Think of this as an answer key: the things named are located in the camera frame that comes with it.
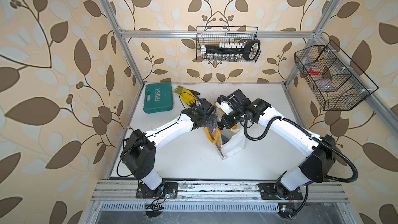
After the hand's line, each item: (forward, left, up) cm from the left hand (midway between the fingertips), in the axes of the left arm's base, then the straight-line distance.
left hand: (205, 118), depth 86 cm
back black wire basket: (+43, +4, +21) cm, 48 cm away
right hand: (-5, -8, +5) cm, 11 cm away
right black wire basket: (+6, -63, +22) cm, 67 cm away
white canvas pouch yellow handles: (-17, -10, +7) cm, 21 cm away
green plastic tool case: (+22, +33, -8) cm, 40 cm away
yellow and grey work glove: (+28, +14, -13) cm, 34 cm away
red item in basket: (+17, -56, +20) cm, 62 cm away
